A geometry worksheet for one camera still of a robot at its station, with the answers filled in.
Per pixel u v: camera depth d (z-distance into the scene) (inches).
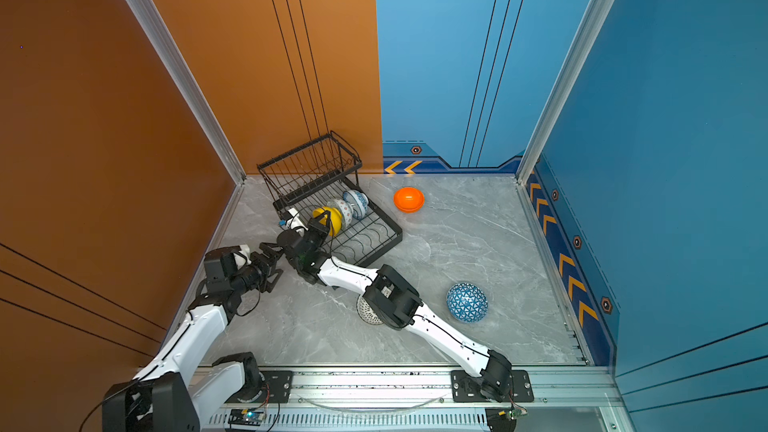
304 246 31.0
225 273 25.8
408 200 42.8
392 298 25.4
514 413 27.1
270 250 30.3
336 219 37.7
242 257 27.4
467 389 28.5
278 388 29.2
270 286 31.9
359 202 39.0
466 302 34.2
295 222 33.7
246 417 27.8
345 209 38.1
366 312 33.1
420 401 28.4
